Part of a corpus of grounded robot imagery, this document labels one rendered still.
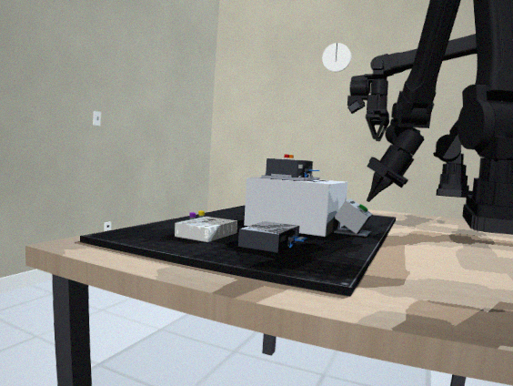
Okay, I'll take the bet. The white tube rack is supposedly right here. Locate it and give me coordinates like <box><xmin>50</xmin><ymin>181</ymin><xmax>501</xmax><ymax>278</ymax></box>
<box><xmin>175</xmin><ymin>217</ymin><xmax>237</xmax><ymax>242</ymax></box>

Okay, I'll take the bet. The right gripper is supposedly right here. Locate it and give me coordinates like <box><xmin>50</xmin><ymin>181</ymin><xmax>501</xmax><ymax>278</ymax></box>
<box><xmin>366</xmin><ymin>95</ymin><xmax>389</xmax><ymax>141</ymax></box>

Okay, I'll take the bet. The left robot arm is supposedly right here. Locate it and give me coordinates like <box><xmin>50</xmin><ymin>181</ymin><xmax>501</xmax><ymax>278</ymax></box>
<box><xmin>385</xmin><ymin>0</ymin><xmax>513</xmax><ymax>219</ymax></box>

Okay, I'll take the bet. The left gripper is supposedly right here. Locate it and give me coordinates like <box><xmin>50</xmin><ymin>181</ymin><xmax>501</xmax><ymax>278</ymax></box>
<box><xmin>367</xmin><ymin>144</ymin><xmax>413</xmax><ymax>202</ymax></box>

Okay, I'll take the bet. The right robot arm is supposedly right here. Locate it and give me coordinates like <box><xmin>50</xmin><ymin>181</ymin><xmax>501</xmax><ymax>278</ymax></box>
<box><xmin>347</xmin><ymin>34</ymin><xmax>477</xmax><ymax>190</ymax></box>

